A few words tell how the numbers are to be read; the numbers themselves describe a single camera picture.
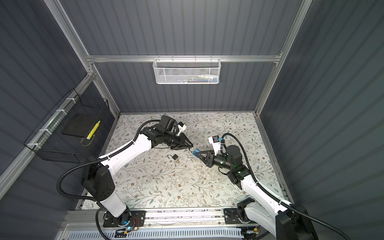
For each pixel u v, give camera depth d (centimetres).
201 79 92
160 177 87
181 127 77
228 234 70
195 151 74
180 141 71
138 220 72
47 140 63
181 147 71
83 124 77
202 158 72
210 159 67
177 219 75
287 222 40
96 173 48
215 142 69
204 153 70
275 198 45
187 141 77
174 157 96
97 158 47
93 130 74
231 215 74
